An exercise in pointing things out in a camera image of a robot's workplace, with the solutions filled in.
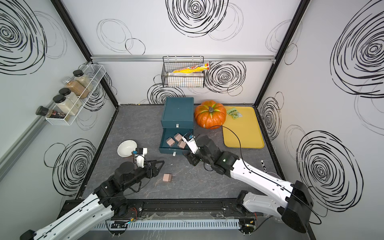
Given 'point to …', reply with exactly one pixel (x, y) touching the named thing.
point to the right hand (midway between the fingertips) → (187, 150)
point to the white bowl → (126, 147)
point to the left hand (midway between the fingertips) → (160, 163)
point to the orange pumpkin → (210, 115)
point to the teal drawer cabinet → (177, 121)
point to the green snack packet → (234, 113)
